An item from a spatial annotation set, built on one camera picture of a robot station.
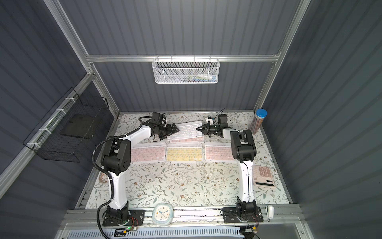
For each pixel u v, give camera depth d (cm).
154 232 71
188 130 101
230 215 74
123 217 66
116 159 56
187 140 102
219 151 97
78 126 74
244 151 63
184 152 96
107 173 55
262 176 85
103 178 87
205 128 94
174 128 92
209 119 102
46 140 63
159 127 82
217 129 91
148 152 96
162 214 72
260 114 94
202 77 92
